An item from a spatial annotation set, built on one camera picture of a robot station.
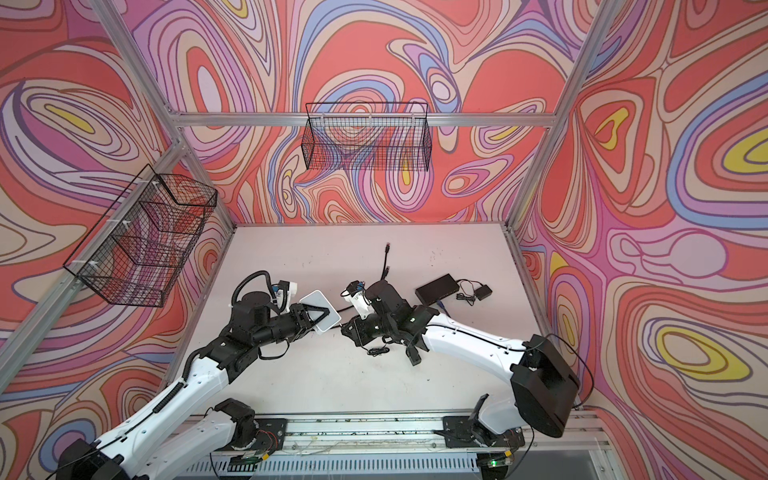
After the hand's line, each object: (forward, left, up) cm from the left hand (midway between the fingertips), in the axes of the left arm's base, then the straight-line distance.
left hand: (331, 313), depth 75 cm
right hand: (-4, -4, -5) cm, 8 cm away
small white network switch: (+4, +4, +1) cm, 5 cm away
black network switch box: (+19, -32, -19) cm, 42 cm away
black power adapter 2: (+16, -46, -17) cm, 52 cm away
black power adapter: (-5, -22, -16) cm, 28 cm away
